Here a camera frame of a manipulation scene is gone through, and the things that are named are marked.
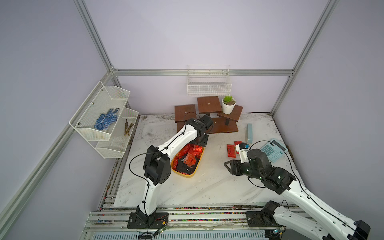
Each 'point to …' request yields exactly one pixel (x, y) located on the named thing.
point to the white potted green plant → (228, 103)
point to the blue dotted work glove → (104, 120)
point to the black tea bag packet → (183, 167)
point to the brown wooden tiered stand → (211, 106)
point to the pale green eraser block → (250, 133)
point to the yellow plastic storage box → (186, 175)
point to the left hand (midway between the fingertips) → (198, 144)
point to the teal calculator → (274, 150)
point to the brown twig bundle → (127, 128)
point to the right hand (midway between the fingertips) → (227, 166)
